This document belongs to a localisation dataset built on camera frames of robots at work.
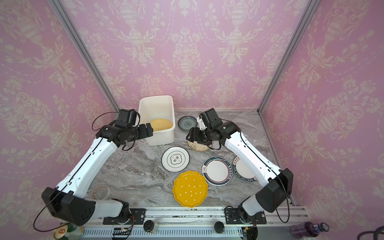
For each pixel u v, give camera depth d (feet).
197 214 2.49
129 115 1.91
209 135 1.84
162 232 2.55
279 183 1.30
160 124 3.43
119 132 1.72
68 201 1.24
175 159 3.10
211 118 1.85
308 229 2.09
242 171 2.85
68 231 2.04
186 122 3.70
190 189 2.69
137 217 2.45
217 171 2.89
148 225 2.09
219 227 2.21
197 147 3.28
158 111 3.68
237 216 2.38
